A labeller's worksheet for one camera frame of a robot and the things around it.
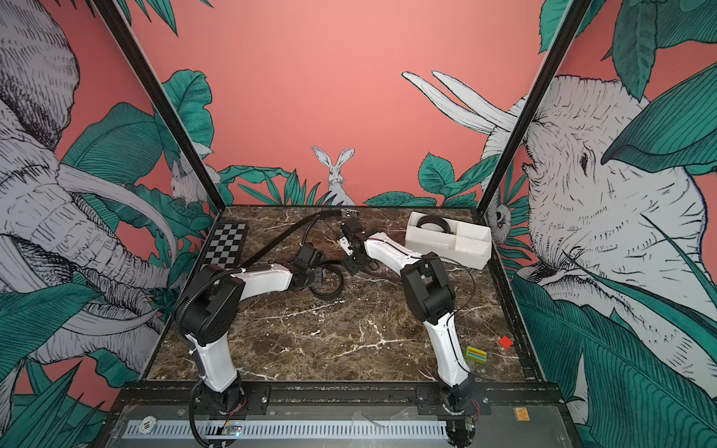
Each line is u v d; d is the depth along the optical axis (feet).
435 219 3.48
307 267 2.57
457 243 3.32
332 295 3.05
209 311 1.63
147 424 2.30
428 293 1.84
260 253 3.47
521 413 2.35
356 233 2.46
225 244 3.41
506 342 2.77
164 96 2.86
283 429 2.30
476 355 2.63
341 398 2.46
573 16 2.29
